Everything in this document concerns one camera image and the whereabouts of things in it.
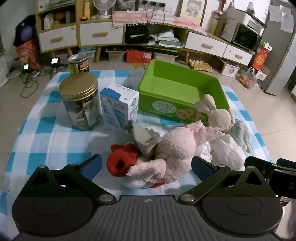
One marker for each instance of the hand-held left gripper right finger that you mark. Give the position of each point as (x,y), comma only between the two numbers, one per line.
(201,165)

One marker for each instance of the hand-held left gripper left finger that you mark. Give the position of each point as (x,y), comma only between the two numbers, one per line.
(92,165)

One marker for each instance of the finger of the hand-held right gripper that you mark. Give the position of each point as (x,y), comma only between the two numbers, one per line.
(259,163)
(284,183)

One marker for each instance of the red plush toy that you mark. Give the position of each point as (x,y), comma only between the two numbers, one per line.
(115,164)

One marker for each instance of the pink plush bunny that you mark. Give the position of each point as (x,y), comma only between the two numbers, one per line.
(175,146)

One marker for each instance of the beige rabbit doll blue dress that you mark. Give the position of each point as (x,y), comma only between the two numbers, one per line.
(219,117)

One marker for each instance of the grey plush toy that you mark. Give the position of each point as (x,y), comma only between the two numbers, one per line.
(141,136)

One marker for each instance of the green plastic box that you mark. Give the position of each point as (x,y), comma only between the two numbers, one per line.
(166,78)

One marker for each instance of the blue white checked tablecloth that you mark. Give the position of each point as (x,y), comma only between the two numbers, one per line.
(46,139)

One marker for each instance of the glass jar gold lid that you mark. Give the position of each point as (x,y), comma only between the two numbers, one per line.
(78,109)

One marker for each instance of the blue white milk carton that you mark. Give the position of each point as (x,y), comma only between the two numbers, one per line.
(118,109)

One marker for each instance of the plastic bag of fruit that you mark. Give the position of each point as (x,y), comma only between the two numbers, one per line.
(246,78)

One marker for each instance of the white printed storage box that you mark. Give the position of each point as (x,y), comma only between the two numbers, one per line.
(230,69)

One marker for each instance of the tin can dark label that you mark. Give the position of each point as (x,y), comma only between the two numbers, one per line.
(79,66)

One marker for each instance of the egg tray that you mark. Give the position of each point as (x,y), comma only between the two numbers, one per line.
(200,64)

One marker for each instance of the red gift box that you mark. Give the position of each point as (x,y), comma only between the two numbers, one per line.
(260,58)

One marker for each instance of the silver refrigerator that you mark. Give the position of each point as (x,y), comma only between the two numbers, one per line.
(279,58)

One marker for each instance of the phone on tripod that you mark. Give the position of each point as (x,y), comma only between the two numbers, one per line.
(55,61)

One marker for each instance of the clear storage box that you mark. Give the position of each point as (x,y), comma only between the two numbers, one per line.
(115,55)

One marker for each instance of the flat red box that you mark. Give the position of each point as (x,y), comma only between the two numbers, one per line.
(138,56)

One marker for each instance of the small lit phone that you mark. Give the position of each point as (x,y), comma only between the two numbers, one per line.
(26,67)

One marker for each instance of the long wooden stand white drawers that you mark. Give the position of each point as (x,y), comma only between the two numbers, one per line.
(203,44)

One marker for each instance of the black microwave oven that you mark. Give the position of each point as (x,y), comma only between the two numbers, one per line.
(246,37)

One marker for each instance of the wooden cabinet white drawers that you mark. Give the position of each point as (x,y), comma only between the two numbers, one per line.
(60,39)

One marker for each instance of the folded clothes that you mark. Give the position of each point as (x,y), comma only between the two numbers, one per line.
(166,39)

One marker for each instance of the dark and red clothes pile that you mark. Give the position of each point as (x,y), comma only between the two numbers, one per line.
(26,46)

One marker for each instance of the black bag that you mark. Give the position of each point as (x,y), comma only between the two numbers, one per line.
(136,34)

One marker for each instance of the pink fringed runner cloth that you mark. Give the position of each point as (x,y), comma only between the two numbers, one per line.
(175,23)

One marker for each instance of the papers on refrigerator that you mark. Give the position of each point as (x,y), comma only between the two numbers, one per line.
(284,20)

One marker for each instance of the white printer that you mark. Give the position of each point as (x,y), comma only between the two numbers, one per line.
(240,17)

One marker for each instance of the framed cartoon picture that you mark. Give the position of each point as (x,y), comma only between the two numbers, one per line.
(192,9)

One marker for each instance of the white desk fan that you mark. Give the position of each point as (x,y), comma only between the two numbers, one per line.
(104,5)

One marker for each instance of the wall socket strip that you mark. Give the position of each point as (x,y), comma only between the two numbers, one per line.
(159,5)

